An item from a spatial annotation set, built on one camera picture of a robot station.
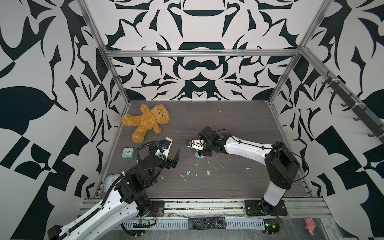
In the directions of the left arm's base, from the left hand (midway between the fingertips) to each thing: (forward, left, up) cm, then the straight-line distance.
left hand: (169, 143), depth 70 cm
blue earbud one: (-6, -19, -23) cm, 31 cm away
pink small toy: (-32, -63, -21) cm, 73 cm away
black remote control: (-30, -16, -22) cm, 40 cm away
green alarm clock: (+7, +28, -22) cm, 36 cm away
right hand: (+8, -16, -16) cm, 24 cm away
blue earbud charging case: (+3, -14, -22) cm, 26 cm away
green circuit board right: (-33, -47, -26) cm, 63 cm away
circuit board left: (-28, +13, -25) cm, 40 cm away
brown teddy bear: (+27, +18, -16) cm, 36 cm away
